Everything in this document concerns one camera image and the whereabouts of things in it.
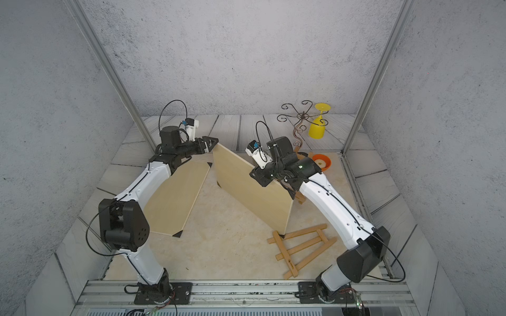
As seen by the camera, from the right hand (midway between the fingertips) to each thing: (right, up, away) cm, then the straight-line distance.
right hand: (255, 170), depth 73 cm
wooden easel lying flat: (+12, -34, +7) cm, 36 cm away
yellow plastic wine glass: (+31, +20, +28) cm, 46 cm away
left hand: (-16, +13, +12) cm, 24 cm away
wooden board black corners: (+6, -12, -1) cm, 13 cm away
